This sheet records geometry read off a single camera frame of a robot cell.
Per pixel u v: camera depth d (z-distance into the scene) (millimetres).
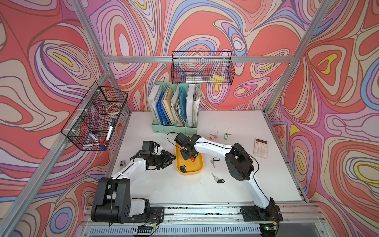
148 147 715
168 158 794
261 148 965
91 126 734
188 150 691
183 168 885
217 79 822
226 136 1046
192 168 885
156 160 746
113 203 416
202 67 847
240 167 555
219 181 844
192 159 929
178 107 936
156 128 1022
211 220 733
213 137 1044
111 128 690
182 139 757
